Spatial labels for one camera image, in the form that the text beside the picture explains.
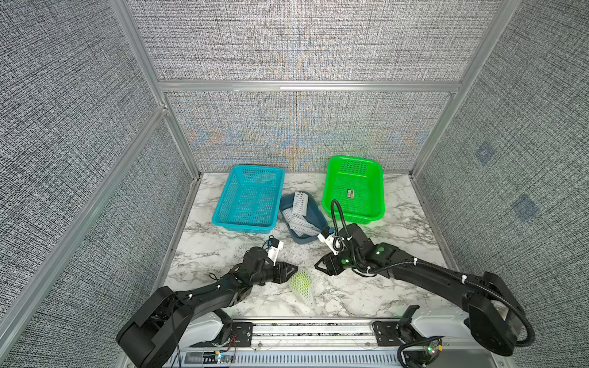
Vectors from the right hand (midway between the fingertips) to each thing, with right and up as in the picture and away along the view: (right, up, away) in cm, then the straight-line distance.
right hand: (318, 259), depth 79 cm
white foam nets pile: (-7, +13, +21) cm, 26 cm away
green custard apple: (-6, -7, -1) cm, 9 cm away
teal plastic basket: (-28, +20, +31) cm, 46 cm away
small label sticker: (+19, +23, +31) cm, 43 cm away
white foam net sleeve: (-4, -11, -6) cm, 13 cm away
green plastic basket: (+24, +27, +37) cm, 51 cm away
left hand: (-7, -4, +3) cm, 8 cm away
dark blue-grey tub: (+1, +14, +22) cm, 26 cm away
